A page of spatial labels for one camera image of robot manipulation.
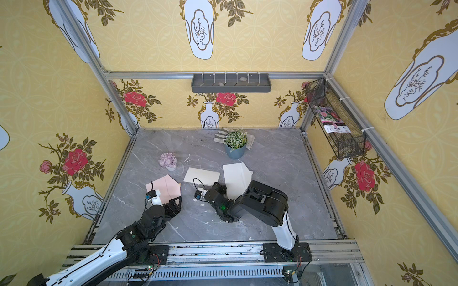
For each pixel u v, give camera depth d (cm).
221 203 73
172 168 97
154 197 74
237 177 98
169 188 94
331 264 76
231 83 92
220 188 83
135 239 60
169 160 93
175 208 75
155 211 65
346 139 88
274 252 74
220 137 116
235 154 101
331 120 77
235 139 93
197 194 82
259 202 53
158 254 73
